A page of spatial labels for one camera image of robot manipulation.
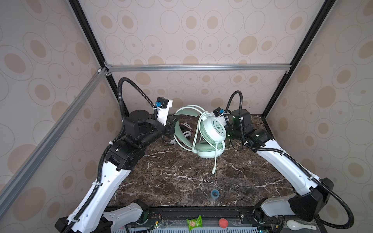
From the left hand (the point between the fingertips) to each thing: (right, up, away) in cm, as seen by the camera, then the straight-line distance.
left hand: (182, 115), depth 55 cm
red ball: (+19, -51, +14) cm, 56 cm away
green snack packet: (+5, -51, +15) cm, 53 cm away
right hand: (+12, -5, +16) cm, 21 cm away
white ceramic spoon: (+54, -52, +15) cm, 77 cm away
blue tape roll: (+17, -42, +26) cm, 52 cm away
